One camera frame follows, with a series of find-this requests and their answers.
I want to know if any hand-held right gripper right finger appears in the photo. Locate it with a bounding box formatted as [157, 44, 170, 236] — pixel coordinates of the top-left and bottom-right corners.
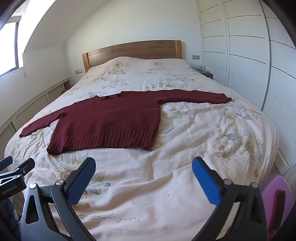
[192, 157, 274, 241]

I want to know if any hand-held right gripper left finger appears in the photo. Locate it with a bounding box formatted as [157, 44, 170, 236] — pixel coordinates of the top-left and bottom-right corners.
[21, 157, 96, 241]

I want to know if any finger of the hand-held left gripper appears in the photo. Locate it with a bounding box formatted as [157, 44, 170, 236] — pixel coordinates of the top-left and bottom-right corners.
[0, 158, 36, 179]
[0, 156, 14, 168]

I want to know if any dark red knitted sweater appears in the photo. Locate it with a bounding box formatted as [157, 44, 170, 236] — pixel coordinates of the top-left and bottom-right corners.
[19, 90, 232, 155]

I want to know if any floral cream duvet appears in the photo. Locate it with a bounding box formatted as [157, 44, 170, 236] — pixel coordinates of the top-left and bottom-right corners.
[4, 56, 279, 241]

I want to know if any purple plastic seat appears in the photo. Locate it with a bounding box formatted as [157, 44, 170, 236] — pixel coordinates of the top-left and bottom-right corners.
[260, 175, 293, 240]

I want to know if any red-edged phone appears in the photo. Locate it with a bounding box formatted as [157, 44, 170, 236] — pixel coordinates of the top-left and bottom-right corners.
[272, 189, 286, 235]

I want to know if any wooden nightstand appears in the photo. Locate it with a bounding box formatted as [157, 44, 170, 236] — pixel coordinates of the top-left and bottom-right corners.
[195, 68, 213, 79]

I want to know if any window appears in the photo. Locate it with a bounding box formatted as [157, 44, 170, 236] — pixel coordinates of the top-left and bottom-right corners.
[0, 14, 24, 77]

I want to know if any white wardrobe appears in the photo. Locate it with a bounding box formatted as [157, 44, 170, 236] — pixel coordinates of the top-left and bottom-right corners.
[196, 0, 296, 168]

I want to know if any wooden headboard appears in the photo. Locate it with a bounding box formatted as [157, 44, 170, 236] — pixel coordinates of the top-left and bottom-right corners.
[82, 40, 182, 73]

